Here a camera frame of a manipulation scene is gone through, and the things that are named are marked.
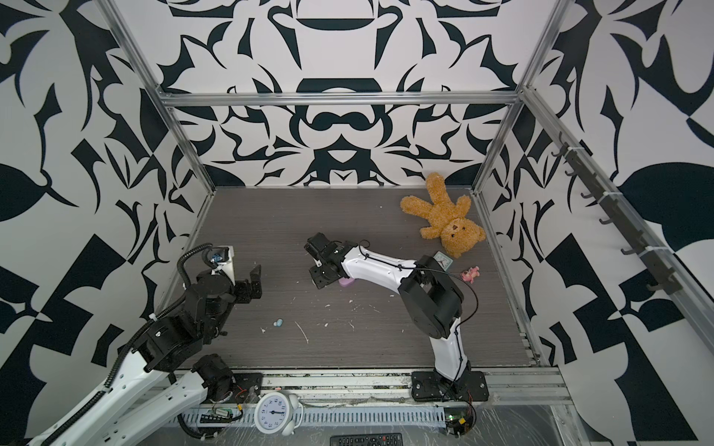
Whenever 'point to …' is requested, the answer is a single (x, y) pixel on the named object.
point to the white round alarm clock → (278, 412)
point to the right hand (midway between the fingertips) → (319, 272)
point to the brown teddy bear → (446, 217)
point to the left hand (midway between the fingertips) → (237, 264)
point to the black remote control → (367, 439)
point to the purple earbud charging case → (346, 282)
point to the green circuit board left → (217, 414)
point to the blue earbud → (279, 322)
